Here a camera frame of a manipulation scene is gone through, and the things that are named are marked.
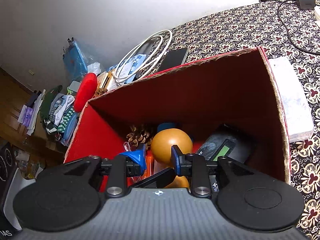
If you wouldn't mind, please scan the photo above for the green edged case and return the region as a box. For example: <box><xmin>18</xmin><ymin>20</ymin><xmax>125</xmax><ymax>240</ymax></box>
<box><xmin>67</xmin><ymin>80</ymin><xmax>82</xmax><ymax>95</ymax></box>

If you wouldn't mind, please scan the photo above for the black smartphone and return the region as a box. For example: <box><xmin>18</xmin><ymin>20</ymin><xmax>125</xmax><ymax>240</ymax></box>
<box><xmin>160</xmin><ymin>47</ymin><xmax>189</xmax><ymax>72</ymax></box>

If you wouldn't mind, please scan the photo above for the white bottle with blue cap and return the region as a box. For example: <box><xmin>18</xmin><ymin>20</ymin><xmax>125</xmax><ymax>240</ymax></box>
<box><xmin>157</xmin><ymin>122</ymin><xmax>178</xmax><ymax>133</ymax></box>

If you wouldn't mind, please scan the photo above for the blue and white packet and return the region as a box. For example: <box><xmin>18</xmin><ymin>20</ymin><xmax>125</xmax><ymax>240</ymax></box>
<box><xmin>114</xmin><ymin>54</ymin><xmax>148</xmax><ymax>80</ymax></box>

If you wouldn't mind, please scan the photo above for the crumpled clear plastic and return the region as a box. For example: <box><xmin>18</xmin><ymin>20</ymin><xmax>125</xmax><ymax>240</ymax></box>
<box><xmin>86</xmin><ymin>62</ymin><xmax>105</xmax><ymax>74</ymax></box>

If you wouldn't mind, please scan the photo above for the red cardboard box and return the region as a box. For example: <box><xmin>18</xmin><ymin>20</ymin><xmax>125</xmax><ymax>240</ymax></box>
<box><xmin>64</xmin><ymin>46</ymin><xmax>292</xmax><ymax>193</ymax></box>

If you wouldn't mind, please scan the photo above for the grey digital device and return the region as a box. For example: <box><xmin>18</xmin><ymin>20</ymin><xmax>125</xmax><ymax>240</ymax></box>
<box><xmin>195</xmin><ymin>124</ymin><xmax>254</xmax><ymax>193</ymax></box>

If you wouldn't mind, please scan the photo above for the tan cardboard packet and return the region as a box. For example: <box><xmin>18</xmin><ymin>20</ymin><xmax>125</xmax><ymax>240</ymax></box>
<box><xmin>97</xmin><ymin>70</ymin><xmax>120</xmax><ymax>92</ymax></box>

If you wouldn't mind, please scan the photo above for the black cable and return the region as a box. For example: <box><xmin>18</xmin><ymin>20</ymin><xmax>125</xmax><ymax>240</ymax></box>
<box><xmin>259</xmin><ymin>0</ymin><xmax>320</xmax><ymax>55</ymax></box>

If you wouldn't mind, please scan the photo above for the pile of folded clothes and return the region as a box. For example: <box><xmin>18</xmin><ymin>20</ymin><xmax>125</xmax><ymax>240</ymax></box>
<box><xmin>40</xmin><ymin>85</ymin><xmax>80</xmax><ymax>147</ymax></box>

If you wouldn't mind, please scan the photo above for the blue plastic bag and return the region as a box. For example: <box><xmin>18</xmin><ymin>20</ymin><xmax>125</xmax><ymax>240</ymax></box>
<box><xmin>62</xmin><ymin>38</ymin><xmax>88</xmax><ymax>79</ymax></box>

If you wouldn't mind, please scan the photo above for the brown gourd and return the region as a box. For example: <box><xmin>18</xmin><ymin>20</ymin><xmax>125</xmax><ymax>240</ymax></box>
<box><xmin>150</xmin><ymin>128</ymin><xmax>194</xmax><ymax>189</ymax></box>

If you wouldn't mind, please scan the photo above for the coiled white cable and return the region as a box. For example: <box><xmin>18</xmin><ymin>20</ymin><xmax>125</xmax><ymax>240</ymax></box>
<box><xmin>114</xmin><ymin>29</ymin><xmax>173</xmax><ymax>85</ymax></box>

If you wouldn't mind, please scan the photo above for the red plush item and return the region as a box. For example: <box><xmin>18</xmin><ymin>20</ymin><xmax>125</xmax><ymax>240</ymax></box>
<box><xmin>74</xmin><ymin>72</ymin><xmax>98</xmax><ymax>112</ymax></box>

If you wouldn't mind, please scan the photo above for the black charger adapter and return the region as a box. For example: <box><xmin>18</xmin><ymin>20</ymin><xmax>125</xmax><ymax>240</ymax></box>
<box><xmin>294</xmin><ymin>0</ymin><xmax>316</xmax><ymax>10</ymax></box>

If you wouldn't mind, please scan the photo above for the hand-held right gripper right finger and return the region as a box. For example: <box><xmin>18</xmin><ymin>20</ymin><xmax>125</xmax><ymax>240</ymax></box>
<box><xmin>171</xmin><ymin>144</ymin><xmax>258</xmax><ymax>197</ymax></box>

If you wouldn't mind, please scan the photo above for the clear plastic case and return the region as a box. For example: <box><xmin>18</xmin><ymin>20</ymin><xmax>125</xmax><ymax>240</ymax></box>
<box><xmin>267</xmin><ymin>56</ymin><xmax>315</xmax><ymax>140</ymax></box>

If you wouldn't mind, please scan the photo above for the black printed box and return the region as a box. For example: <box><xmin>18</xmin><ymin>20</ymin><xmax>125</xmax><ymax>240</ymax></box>
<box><xmin>0</xmin><ymin>142</ymin><xmax>18</xmax><ymax>240</ymax></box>

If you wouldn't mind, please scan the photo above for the pinecone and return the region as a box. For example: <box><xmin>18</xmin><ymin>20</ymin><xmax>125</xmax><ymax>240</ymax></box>
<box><xmin>94</xmin><ymin>87</ymin><xmax>108</xmax><ymax>98</ymax></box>
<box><xmin>126</xmin><ymin>124</ymin><xmax>154</xmax><ymax>147</ymax></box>

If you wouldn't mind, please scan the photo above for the white and purple paper bag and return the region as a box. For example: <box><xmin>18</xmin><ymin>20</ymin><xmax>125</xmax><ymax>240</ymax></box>
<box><xmin>19</xmin><ymin>90</ymin><xmax>47</xmax><ymax>137</ymax></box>

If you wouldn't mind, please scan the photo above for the small orange packet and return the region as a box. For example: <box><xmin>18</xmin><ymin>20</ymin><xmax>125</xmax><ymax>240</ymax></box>
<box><xmin>146</xmin><ymin>155</ymin><xmax>155</xmax><ymax>178</ymax></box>

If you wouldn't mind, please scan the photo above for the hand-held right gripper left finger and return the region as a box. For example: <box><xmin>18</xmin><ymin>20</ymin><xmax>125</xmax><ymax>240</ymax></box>
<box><xmin>61</xmin><ymin>144</ymin><xmax>148</xmax><ymax>198</ymax></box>

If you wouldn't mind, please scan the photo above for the patterned tablecloth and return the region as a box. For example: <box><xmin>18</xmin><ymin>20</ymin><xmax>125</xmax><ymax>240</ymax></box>
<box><xmin>139</xmin><ymin>0</ymin><xmax>320</xmax><ymax>240</ymax></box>

